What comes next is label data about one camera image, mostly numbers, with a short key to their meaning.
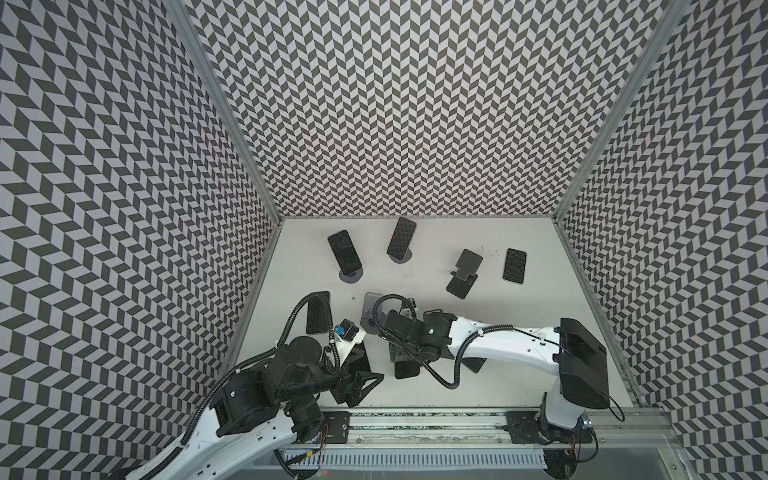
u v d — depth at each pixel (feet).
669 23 2.24
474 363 2.75
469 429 2.44
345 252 3.14
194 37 2.47
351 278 3.25
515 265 3.55
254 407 1.45
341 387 1.79
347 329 1.78
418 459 2.28
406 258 3.28
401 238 3.35
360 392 1.78
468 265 3.07
